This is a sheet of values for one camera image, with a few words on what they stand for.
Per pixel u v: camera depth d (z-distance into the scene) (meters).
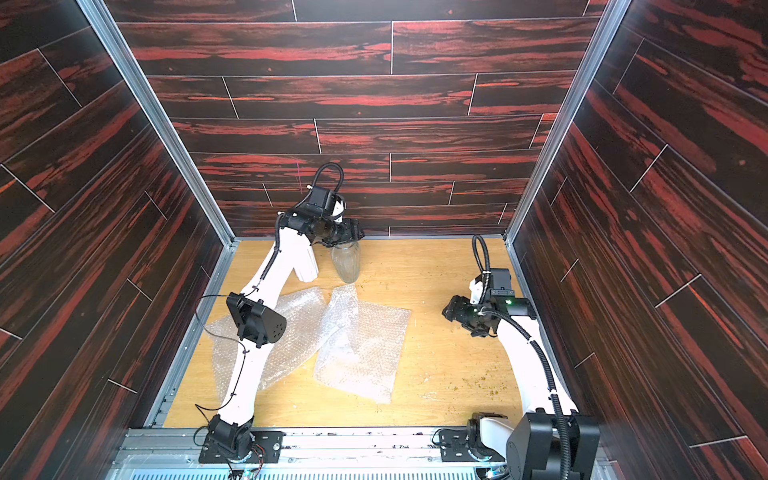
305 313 0.96
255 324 0.60
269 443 0.74
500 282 0.62
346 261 0.93
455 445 0.73
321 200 0.71
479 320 0.66
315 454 0.74
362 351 0.90
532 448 0.39
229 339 0.62
